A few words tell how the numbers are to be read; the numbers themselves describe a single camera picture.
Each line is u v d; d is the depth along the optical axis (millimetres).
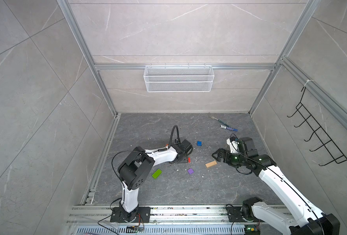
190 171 880
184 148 733
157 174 877
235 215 731
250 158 541
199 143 1007
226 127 1102
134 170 490
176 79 1007
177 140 858
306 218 389
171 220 729
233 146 703
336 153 602
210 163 901
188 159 937
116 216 729
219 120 1149
